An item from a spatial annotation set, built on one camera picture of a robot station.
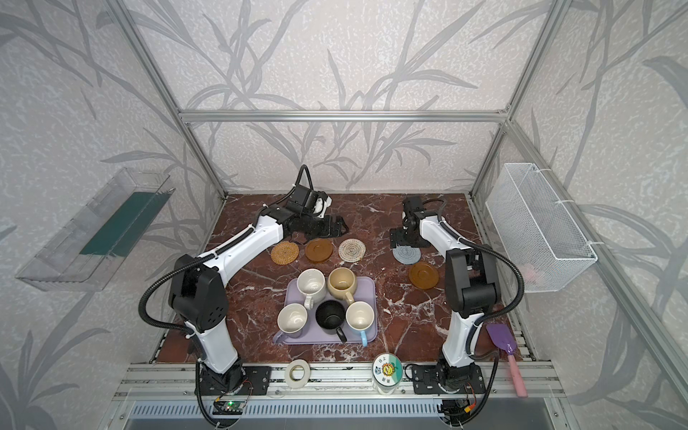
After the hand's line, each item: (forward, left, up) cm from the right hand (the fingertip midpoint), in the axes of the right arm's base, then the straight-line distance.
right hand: (404, 239), depth 98 cm
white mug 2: (-28, +38, -3) cm, 47 cm away
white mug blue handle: (-27, +16, -3) cm, 32 cm away
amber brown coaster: (-11, -6, -7) cm, 15 cm away
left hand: (-4, +23, +12) cm, 26 cm away
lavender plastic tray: (-17, +15, -6) cm, 24 cm away
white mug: (-15, +33, -4) cm, 36 cm away
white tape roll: (-44, +33, -6) cm, 55 cm away
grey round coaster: (-2, -2, -7) cm, 7 cm away
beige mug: (-15, +23, -4) cm, 28 cm away
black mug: (-26, +26, -4) cm, 37 cm away
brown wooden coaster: (-1, +32, -6) cm, 33 cm away
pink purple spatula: (-34, -27, -4) cm, 44 cm away
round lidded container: (-43, +9, +3) cm, 44 cm away
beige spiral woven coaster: (-1, +19, -6) cm, 20 cm away
